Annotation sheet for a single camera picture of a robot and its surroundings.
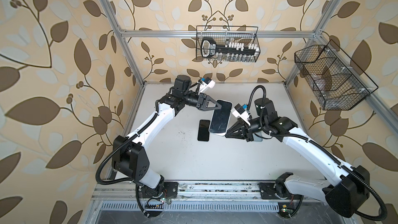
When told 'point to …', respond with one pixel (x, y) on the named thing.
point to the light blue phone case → (257, 138)
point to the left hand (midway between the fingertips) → (216, 106)
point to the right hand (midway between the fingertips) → (225, 135)
